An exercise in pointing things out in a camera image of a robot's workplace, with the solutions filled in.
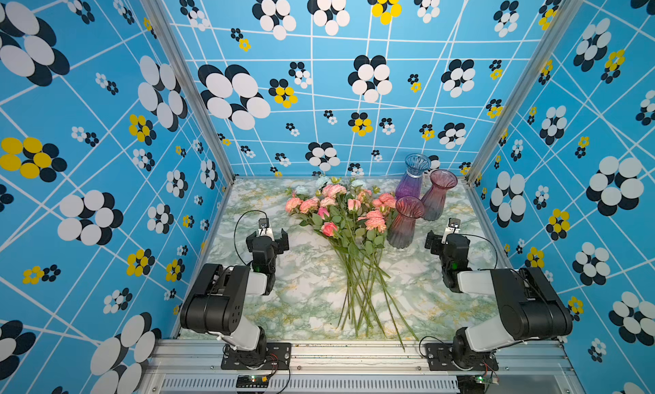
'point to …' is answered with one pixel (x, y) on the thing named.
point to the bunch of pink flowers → (350, 216)
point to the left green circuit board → (252, 381)
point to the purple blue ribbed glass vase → (410, 184)
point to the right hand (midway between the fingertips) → (449, 232)
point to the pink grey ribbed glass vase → (401, 230)
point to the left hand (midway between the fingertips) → (272, 229)
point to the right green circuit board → (472, 384)
